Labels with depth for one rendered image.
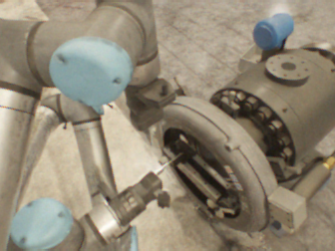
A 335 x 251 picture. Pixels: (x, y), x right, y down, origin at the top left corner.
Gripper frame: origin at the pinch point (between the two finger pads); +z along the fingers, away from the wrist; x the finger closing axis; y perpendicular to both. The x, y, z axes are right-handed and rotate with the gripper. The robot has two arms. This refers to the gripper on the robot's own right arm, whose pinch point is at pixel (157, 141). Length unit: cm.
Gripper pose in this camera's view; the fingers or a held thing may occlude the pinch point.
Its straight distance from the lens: 64.0
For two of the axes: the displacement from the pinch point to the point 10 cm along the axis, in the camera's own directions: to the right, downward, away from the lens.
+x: -7.7, 5.1, -3.8
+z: 0.7, 6.6, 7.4
